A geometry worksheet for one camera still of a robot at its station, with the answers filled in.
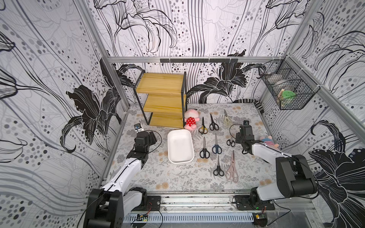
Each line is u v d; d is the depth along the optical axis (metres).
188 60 0.91
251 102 1.19
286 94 0.79
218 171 0.84
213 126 1.05
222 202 0.75
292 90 0.81
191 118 1.03
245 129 0.72
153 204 0.73
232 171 0.84
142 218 0.72
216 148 0.93
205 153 0.91
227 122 1.07
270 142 0.88
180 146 0.93
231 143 0.96
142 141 0.64
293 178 0.44
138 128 0.73
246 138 0.71
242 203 0.72
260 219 0.70
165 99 1.03
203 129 1.03
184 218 0.76
